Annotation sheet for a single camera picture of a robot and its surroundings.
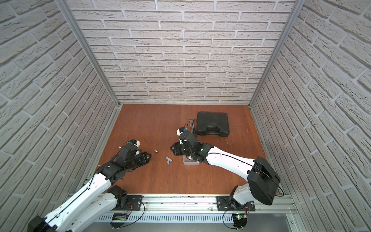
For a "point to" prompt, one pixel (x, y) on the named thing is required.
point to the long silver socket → (168, 159)
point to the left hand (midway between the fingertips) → (151, 153)
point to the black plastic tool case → (215, 123)
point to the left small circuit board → (119, 217)
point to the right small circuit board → (239, 220)
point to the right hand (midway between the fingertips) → (173, 147)
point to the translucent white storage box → (187, 162)
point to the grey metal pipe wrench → (192, 127)
